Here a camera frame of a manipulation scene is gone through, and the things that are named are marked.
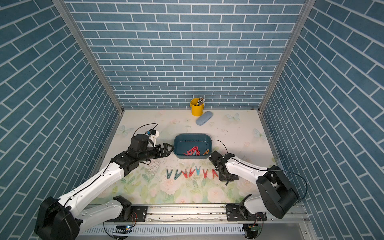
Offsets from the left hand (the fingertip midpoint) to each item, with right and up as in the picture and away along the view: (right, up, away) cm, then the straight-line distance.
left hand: (172, 149), depth 79 cm
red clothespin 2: (+9, -15, +8) cm, 20 cm away
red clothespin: (+6, -16, +8) cm, 19 cm away
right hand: (+32, -18, +7) cm, 37 cm away
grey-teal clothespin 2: (+1, -17, +8) cm, 18 cm away
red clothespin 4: (+23, -15, +9) cm, 29 cm away
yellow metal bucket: (+12, +23, +34) cm, 43 cm away
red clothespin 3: (+18, -16, +8) cm, 25 cm away
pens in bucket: (+15, +30, +26) cm, 42 cm away
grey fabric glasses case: (+17, +17, +33) cm, 41 cm away
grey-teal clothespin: (-4, -16, +8) cm, 18 cm away
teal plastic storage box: (+10, -1, +21) cm, 24 cm away
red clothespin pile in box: (+10, -5, +17) cm, 21 cm away
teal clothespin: (+13, -15, +10) cm, 22 cm away
